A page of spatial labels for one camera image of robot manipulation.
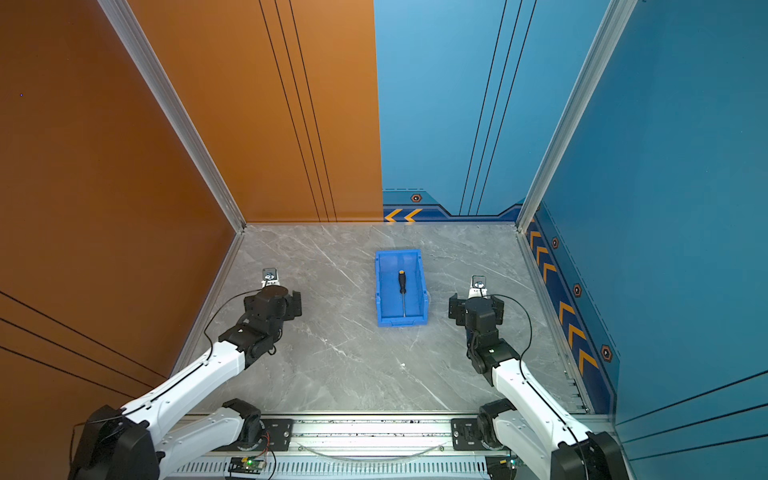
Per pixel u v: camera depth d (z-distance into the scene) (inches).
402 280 40.1
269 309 24.9
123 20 27.7
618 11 27.4
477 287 27.9
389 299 39.9
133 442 15.2
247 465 27.9
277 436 29.0
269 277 28.0
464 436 28.5
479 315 24.2
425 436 29.6
